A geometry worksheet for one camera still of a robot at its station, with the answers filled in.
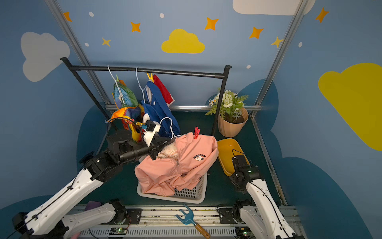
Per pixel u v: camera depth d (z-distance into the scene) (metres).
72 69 0.58
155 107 0.72
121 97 0.70
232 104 0.86
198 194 0.82
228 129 0.97
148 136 0.53
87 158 0.79
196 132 0.66
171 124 0.58
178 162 0.68
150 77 0.72
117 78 0.73
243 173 0.55
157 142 0.56
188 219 0.73
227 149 0.95
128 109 0.63
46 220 0.38
